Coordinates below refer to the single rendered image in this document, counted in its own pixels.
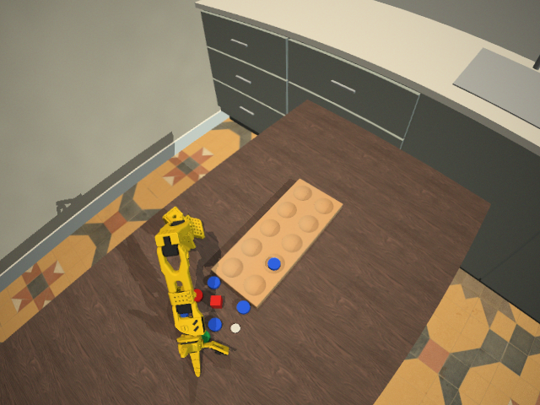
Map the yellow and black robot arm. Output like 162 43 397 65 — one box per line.
154 208 206 337

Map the red disc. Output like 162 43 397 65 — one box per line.
194 289 203 302

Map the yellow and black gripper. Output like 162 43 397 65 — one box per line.
176 334 229 377

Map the red cube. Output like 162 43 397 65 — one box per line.
210 295 223 309

